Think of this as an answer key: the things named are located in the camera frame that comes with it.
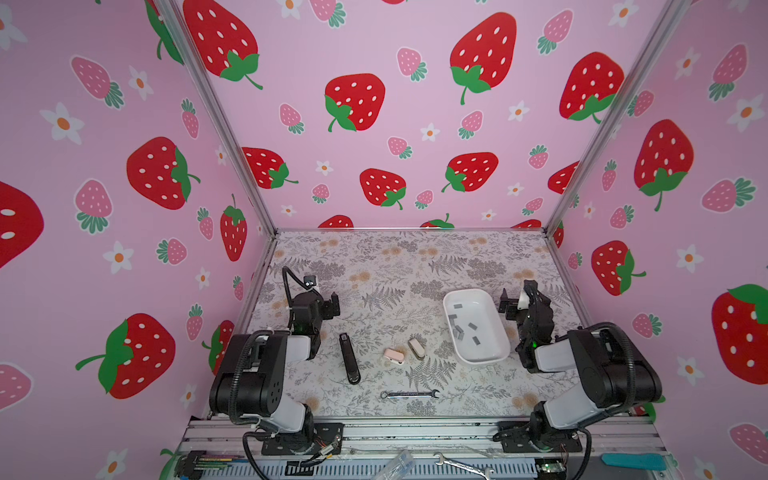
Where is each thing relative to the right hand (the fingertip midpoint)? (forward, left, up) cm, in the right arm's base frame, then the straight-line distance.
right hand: (523, 290), depth 91 cm
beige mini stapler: (-20, +31, -7) cm, 38 cm away
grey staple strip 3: (-9, +14, -9) cm, 19 cm away
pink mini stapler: (-23, +37, -7) cm, 44 cm away
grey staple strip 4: (-2, +19, -10) cm, 21 cm away
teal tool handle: (-40, -27, -11) cm, 49 cm away
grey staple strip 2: (-14, +13, -10) cm, 21 cm away
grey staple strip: (-11, +19, -10) cm, 24 cm away
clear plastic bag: (-49, +33, -8) cm, 60 cm away
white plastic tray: (-2, +11, -10) cm, 15 cm away
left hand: (-7, +64, -2) cm, 65 cm away
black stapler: (-27, +50, -7) cm, 57 cm away
